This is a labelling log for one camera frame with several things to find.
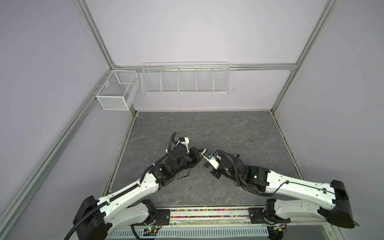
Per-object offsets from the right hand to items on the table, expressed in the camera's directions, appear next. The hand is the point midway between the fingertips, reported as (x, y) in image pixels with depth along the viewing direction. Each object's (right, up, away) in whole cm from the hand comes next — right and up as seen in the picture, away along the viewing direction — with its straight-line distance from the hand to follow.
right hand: (208, 158), depth 71 cm
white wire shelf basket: (-13, +47, +28) cm, 57 cm away
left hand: (0, +3, 0) cm, 3 cm away
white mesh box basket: (-59, +38, +29) cm, 76 cm away
